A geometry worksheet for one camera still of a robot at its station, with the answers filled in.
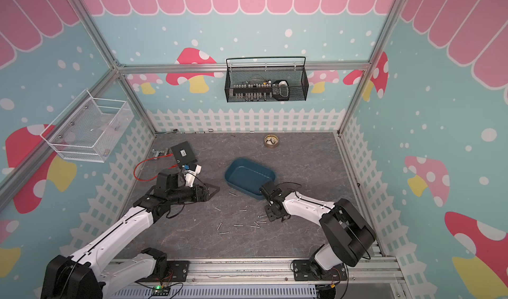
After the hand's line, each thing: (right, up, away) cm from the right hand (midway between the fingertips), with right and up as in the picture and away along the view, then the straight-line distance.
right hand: (275, 211), depth 89 cm
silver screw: (-20, +7, +5) cm, 22 cm away
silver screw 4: (-25, -5, -4) cm, 26 cm away
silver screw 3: (-15, 0, 0) cm, 15 cm away
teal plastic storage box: (-13, +14, +11) cm, 22 cm away
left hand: (-26, +11, -9) cm, 30 cm away
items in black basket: (-9, +56, +2) cm, 57 cm away
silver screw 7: (-8, -5, -4) cm, 11 cm away
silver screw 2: (-25, +1, 0) cm, 25 cm away
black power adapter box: (-49, +26, +19) cm, 59 cm away
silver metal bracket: (-63, +26, +20) cm, 71 cm away
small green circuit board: (-45, -24, -17) cm, 53 cm away
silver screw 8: (-8, -4, -2) cm, 9 cm away
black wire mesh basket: (+11, +63, +5) cm, 64 cm away
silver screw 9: (-7, -2, -2) cm, 7 cm away
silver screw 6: (-15, -5, -4) cm, 16 cm away
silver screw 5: (-23, -8, -5) cm, 25 cm away
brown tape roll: (0, +34, +26) cm, 43 cm away
